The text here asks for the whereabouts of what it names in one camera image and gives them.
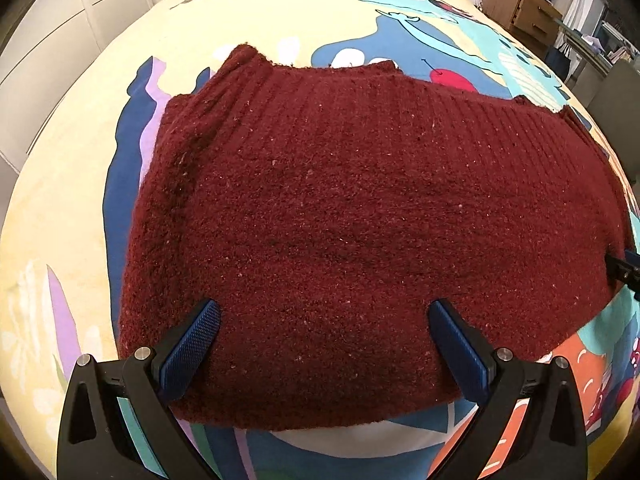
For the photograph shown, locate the dark red knitted sweater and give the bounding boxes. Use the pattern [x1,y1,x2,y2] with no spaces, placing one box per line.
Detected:
[118,44,634,430]

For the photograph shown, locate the grey chair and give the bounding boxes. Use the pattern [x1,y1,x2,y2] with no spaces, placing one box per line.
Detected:
[572,61,639,176]

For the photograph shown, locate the dark blue bag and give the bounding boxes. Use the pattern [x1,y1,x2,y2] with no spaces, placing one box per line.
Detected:
[544,44,570,81]

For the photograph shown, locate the yellow dinosaur print bedsheet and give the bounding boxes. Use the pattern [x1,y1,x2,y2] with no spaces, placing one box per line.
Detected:
[1,0,639,479]

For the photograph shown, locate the wooden drawer cabinet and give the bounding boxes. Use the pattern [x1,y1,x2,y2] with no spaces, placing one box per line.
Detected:
[480,0,562,58]

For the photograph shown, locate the white wardrobe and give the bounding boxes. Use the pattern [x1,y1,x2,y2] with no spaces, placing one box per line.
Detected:
[0,0,184,176]

